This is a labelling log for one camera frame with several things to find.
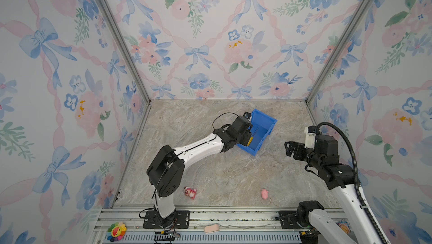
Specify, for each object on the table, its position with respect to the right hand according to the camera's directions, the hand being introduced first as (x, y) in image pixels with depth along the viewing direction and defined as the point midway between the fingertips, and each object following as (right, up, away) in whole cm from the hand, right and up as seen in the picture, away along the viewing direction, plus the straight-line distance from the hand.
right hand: (294, 143), depth 76 cm
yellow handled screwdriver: (-15, -1, +24) cm, 28 cm away
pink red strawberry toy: (-47, -23, +3) cm, 53 cm away
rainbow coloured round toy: (-77, -36, -5) cm, 85 cm away
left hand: (-20, +5, +9) cm, 22 cm away
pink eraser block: (-37, -35, -5) cm, 51 cm away
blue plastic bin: (-7, +7, +28) cm, 29 cm away
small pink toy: (-12, -25, +4) cm, 28 cm away
